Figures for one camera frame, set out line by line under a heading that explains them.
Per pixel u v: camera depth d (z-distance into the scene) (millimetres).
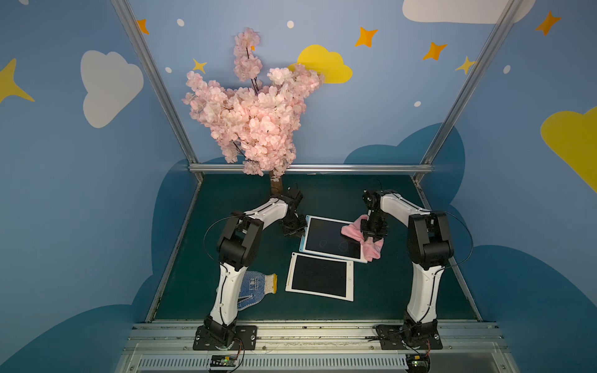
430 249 555
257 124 593
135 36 736
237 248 581
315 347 738
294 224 885
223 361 718
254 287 843
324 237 991
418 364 732
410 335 663
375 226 876
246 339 749
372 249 926
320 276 888
